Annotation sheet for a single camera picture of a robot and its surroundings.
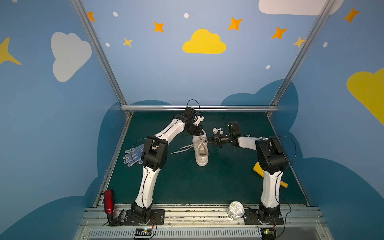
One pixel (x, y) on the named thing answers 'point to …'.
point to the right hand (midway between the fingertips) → (207, 139)
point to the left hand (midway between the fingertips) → (202, 132)
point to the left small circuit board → (143, 232)
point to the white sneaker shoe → (201, 149)
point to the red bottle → (109, 202)
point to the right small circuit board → (268, 233)
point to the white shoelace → (190, 146)
